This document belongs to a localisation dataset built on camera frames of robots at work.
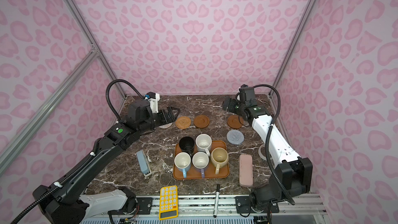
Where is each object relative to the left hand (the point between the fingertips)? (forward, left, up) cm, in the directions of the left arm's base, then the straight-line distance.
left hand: (174, 109), depth 70 cm
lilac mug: (-13, -11, -29) cm, 34 cm away
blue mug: (-13, -1, -30) cm, 33 cm away
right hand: (+9, -27, -7) cm, 29 cm away
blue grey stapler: (-14, +19, -27) cm, 36 cm away
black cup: (-4, -3, -27) cm, 28 cm away
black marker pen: (-32, -18, -30) cm, 48 cm away
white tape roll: (-7, -45, -31) cm, 55 cm away
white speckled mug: (-2, -13, -30) cm, 33 cm away
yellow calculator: (-32, +4, -30) cm, 45 cm away
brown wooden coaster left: (+15, -11, -32) cm, 37 cm away
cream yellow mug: (-11, -21, -30) cm, 39 cm away
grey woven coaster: (+3, -32, -32) cm, 45 cm away
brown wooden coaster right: (+14, -33, -32) cm, 48 cm away
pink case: (-22, -34, -29) cm, 50 cm away
